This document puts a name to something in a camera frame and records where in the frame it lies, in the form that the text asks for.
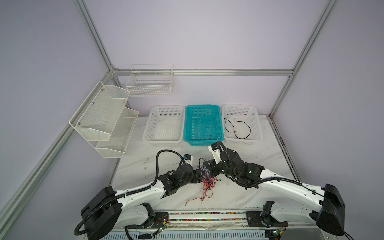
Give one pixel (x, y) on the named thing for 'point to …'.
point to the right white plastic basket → (241, 124)
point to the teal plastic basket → (203, 125)
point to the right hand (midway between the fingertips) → (203, 163)
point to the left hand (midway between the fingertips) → (199, 173)
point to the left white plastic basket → (165, 125)
